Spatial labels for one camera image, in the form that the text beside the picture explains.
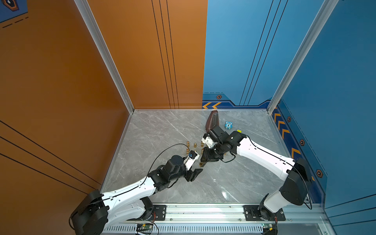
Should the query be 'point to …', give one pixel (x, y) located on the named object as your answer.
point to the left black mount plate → (160, 210)
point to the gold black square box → (201, 164)
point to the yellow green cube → (240, 131)
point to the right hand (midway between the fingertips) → (202, 159)
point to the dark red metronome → (212, 121)
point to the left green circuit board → (148, 226)
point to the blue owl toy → (228, 125)
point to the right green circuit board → (268, 226)
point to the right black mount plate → (254, 213)
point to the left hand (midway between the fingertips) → (198, 163)
